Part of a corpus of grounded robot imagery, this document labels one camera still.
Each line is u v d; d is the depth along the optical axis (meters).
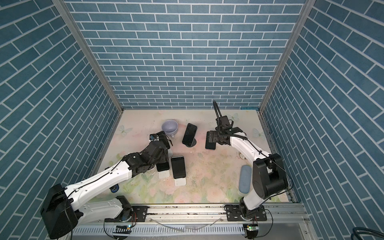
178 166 0.77
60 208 0.38
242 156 0.91
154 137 0.72
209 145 0.99
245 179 0.84
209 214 0.75
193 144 0.96
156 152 0.61
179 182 0.83
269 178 0.45
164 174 0.86
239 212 0.73
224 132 0.65
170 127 1.07
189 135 0.99
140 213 0.75
